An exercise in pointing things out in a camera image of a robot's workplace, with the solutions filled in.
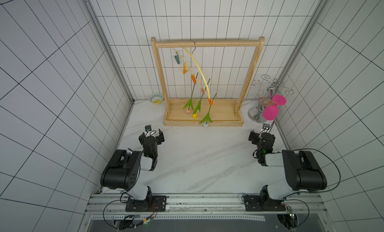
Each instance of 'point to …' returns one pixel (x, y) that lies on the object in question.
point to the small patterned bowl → (156, 98)
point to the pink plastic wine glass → (270, 111)
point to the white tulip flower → (208, 117)
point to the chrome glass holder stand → (256, 114)
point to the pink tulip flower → (190, 102)
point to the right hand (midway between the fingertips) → (256, 130)
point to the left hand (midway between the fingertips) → (151, 132)
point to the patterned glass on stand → (265, 102)
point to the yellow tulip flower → (198, 106)
